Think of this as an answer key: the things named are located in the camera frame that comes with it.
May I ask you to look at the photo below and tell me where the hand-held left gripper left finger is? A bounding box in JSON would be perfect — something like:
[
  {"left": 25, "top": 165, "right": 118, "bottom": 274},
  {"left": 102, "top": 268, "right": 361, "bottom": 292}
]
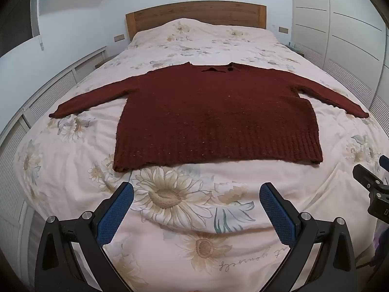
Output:
[{"left": 34, "top": 182, "right": 135, "bottom": 292}]

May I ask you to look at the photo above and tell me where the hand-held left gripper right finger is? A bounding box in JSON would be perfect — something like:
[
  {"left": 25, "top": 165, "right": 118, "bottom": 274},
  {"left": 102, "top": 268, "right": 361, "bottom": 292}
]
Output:
[{"left": 259, "top": 182, "right": 356, "bottom": 292}]

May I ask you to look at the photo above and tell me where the dark red knit sweater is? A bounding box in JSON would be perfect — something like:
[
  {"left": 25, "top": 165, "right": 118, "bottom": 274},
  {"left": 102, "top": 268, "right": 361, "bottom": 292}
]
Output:
[{"left": 49, "top": 62, "right": 370, "bottom": 173}]

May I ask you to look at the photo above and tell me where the floral print duvet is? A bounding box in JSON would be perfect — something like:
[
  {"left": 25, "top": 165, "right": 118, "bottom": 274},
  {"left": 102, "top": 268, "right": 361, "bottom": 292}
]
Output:
[{"left": 14, "top": 18, "right": 389, "bottom": 292}]

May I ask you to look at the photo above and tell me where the white wardrobe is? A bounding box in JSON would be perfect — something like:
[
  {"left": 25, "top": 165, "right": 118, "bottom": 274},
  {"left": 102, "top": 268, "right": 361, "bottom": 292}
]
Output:
[{"left": 289, "top": 0, "right": 389, "bottom": 128}]

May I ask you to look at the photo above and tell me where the wooden headboard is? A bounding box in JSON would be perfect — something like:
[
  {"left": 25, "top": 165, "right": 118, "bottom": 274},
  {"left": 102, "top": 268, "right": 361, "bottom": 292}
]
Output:
[{"left": 125, "top": 1, "right": 268, "bottom": 41}]

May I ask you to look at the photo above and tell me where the dark window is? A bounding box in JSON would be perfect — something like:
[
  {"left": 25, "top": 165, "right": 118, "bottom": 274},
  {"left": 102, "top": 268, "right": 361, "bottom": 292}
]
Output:
[{"left": 0, "top": 0, "right": 41, "bottom": 60}]

